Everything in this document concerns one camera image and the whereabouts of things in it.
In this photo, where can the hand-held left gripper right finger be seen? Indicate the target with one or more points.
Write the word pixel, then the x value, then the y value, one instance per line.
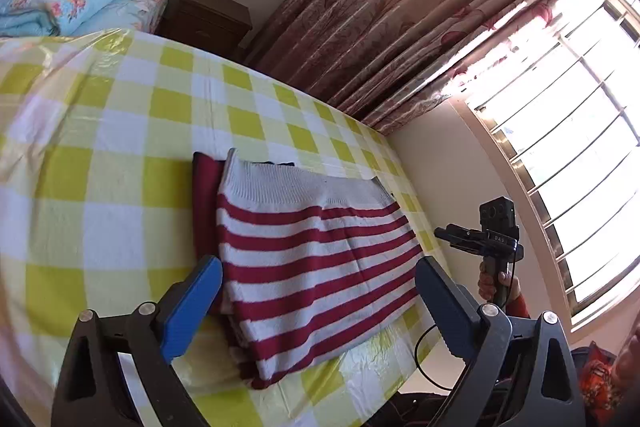
pixel 447 307

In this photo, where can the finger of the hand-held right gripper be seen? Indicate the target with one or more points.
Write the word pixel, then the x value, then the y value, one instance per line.
pixel 452 235

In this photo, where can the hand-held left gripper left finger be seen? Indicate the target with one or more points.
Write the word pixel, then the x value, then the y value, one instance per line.
pixel 187 312

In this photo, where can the red grey striped sweater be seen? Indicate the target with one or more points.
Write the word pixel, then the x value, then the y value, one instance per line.
pixel 320 267

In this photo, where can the person's right forearm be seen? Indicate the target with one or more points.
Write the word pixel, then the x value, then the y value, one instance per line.
pixel 521 305

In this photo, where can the person's right hand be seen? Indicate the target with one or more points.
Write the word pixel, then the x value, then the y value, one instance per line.
pixel 486 287

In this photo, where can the window with metal bars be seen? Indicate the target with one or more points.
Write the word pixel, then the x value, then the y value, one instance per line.
pixel 575 122

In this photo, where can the person's orange printed clothing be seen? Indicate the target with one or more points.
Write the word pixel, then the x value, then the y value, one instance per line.
pixel 607 379

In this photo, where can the yellow white checked sheet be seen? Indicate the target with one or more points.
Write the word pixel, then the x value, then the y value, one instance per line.
pixel 100 147

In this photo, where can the floral curtain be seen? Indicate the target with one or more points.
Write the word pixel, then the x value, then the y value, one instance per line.
pixel 415 7

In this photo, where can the wooden nightstand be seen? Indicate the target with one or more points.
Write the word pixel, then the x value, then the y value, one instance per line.
pixel 210 19

